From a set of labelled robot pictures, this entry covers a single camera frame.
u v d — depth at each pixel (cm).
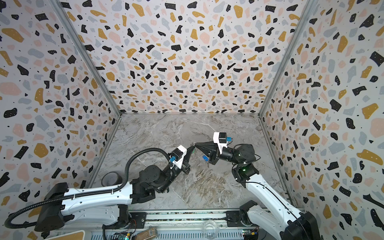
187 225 73
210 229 72
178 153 48
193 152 60
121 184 47
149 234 66
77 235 65
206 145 59
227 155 58
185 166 54
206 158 97
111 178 87
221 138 52
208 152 60
